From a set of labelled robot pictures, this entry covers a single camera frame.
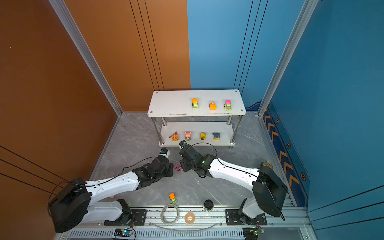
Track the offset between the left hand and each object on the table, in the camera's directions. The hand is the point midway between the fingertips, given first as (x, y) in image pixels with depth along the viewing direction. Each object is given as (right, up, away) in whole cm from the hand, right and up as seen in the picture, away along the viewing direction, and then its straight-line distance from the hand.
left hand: (175, 165), depth 86 cm
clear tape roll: (-5, -20, -12) cm, 24 cm away
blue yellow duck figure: (+25, +17, +6) cm, 31 cm away
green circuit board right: (+39, -28, -16) cm, 50 cm away
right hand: (+5, +4, -4) cm, 7 cm away
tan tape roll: (+9, -24, -11) cm, 28 cm away
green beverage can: (+51, +2, -5) cm, 51 cm away
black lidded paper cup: (+18, -14, -17) cm, 29 cm away
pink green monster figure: (+7, +17, +6) cm, 19 cm away
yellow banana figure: (+17, +16, +8) cm, 25 cm away
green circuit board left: (-22, -28, -15) cm, 39 cm away
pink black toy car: (+2, -2, +1) cm, 3 cm away
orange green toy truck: (0, -14, -9) cm, 16 cm away
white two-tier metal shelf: (+16, +29, +30) cm, 45 cm away
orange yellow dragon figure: (-1, +16, +5) cm, 17 cm away
